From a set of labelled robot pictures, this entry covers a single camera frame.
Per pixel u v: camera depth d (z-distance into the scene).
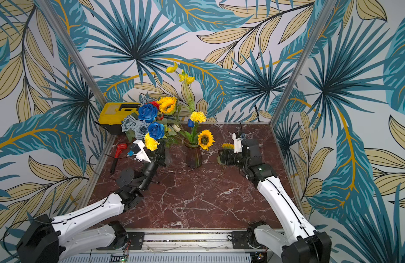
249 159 0.57
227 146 1.00
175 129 0.76
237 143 0.69
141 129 0.69
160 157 0.64
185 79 0.75
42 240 0.39
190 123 0.80
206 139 0.78
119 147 1.04
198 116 0.72
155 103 0.71
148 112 0.62
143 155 0.59
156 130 0.55
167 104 0.69
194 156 1.00
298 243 0.39
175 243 0.73
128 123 0.71
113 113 1.00
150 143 0.60
